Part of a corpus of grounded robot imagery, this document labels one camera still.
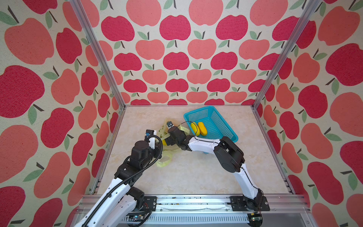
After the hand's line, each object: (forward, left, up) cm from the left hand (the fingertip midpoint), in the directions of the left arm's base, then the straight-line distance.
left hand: (162, 144), depth 75 cm
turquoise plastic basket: (+25, -37, -19) cm, 48 cm away
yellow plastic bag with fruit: (+7, 0, 0) cm, 7 cm away
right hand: (+16, -4, -16) cm, 23 cm away
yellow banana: (+22, -26, -16) cm, 38 cm away
